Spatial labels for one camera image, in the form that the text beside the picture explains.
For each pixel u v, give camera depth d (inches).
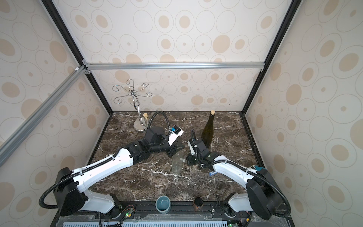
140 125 43.0
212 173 34.4
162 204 29.9
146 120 29.8
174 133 24.6
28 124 22.6
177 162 34.7
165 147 24.6
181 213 28.7
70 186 15.7
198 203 27.1
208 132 34.4
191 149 30.3
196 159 25.5
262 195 16.4
